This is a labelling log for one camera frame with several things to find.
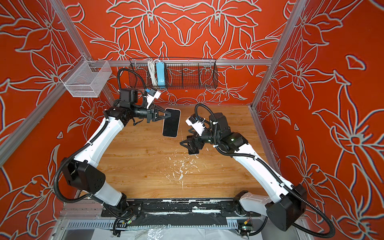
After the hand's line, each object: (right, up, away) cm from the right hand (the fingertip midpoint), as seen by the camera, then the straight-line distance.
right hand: (184, 136), depth 68 cm
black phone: (-6, +5, 0) cm, 8 cm away
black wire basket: (-4, +38, +30) cm, 49 cm away
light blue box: (-16, +36, +22) cm, 45 cm away
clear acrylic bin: (-63, +34, +24) cm, 76 cm away
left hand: (-7, +10, -1) cm, 12 cm away
